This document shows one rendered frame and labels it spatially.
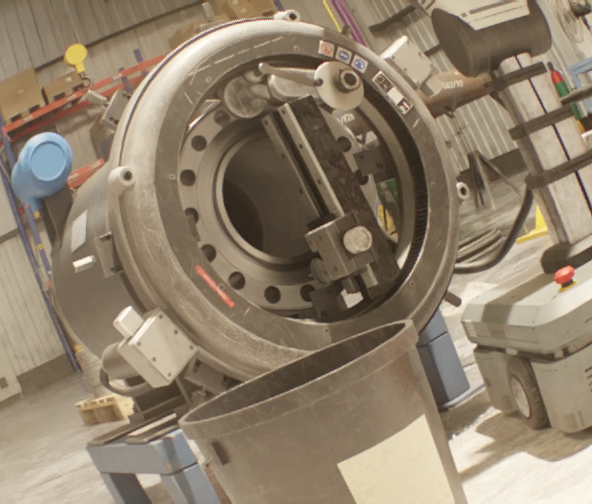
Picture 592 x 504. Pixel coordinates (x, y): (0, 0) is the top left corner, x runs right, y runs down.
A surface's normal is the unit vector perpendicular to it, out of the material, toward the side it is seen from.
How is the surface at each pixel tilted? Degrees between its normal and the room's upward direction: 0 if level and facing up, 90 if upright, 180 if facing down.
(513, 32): 106
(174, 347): 90
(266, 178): 115
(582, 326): 90
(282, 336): 90
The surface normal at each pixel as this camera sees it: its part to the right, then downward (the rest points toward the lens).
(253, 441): -0.33, 0.23
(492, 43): 0.26, 0.33
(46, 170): 0.47, -0.19
